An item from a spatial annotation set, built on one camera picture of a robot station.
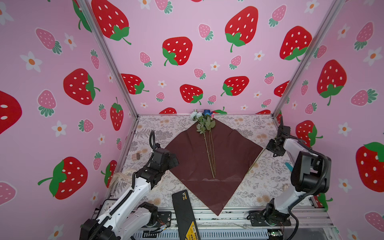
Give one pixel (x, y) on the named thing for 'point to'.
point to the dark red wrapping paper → (214, 163)
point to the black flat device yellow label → (186, 221)
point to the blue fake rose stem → (209, 124)
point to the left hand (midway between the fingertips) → (170, 158)
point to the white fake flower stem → (200, 129)
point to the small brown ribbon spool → (135, 157)
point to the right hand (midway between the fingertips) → (272, 147)
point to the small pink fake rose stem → (213, 123)
